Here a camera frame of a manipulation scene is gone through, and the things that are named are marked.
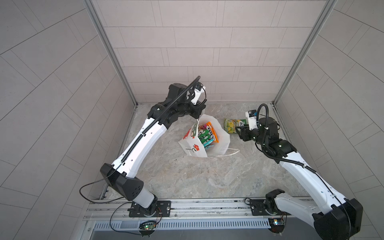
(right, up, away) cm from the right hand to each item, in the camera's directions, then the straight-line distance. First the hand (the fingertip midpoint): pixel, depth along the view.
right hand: (239, 126), depth 77 cm
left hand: (-16, +11, -10) cm, 22 cm away
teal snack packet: (-15, -11, +6) cm, 20 cm away
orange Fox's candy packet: (-13, -5, +8) cm, 16 cm away
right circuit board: (+15, -45, -9) cm, 48 cm away
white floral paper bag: (-24, -7, -4) cm, 26 cm away
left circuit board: (-43, -42, -12) cm, 61 cm away
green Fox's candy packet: (0, -1, +25) cm, 25 cm away
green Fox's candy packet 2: (-18, -6, +6) cm, 20 cm away
